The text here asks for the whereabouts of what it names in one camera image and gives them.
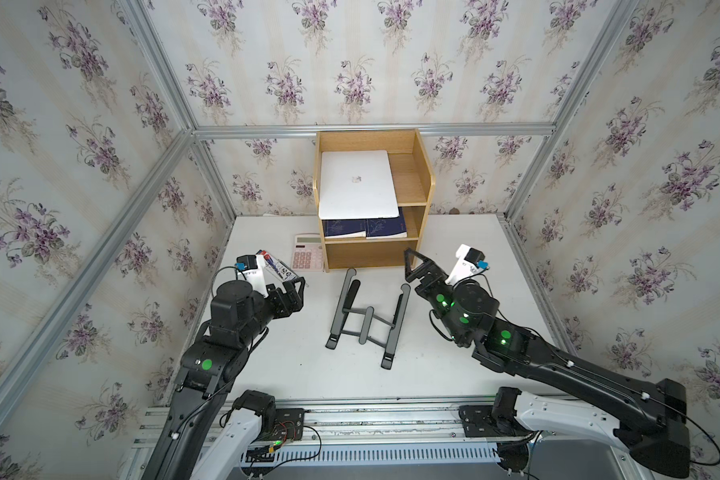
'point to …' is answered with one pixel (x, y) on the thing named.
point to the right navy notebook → (387, 228)
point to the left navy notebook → (333, 227)
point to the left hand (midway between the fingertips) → (296, 286)
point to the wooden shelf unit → (414, 181)
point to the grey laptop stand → (365, 323)
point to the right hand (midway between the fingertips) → (412, 258)
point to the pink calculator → (308, 253)
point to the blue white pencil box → (277, 267)
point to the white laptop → (357, 184)
